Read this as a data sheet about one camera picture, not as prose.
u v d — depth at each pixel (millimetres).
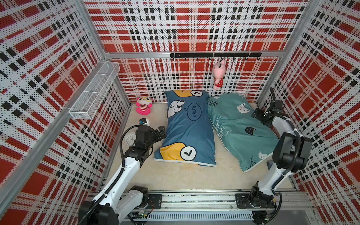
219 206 733
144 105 1133
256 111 881
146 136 604
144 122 706
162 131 732
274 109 733
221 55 888
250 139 904
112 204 401
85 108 683
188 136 847
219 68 906
